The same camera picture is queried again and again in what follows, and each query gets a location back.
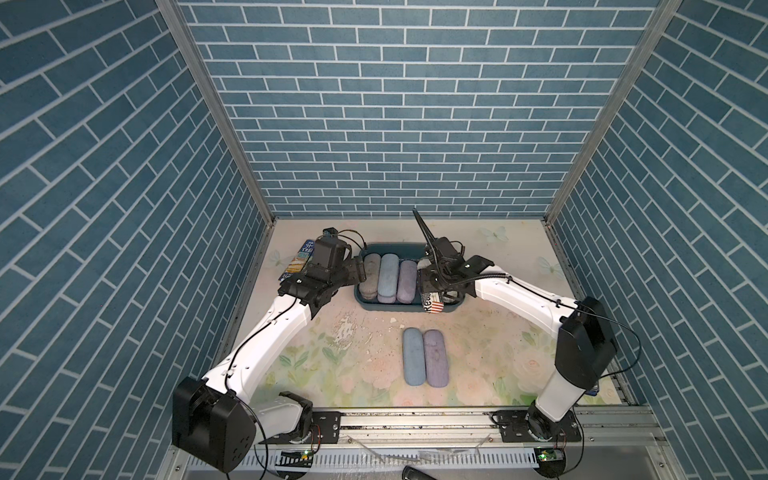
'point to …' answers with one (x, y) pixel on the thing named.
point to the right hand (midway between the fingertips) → (426, 281)
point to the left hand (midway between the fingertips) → (361, 265)
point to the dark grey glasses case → (369, 289)
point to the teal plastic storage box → (405, 251)
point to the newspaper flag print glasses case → (432, 304)
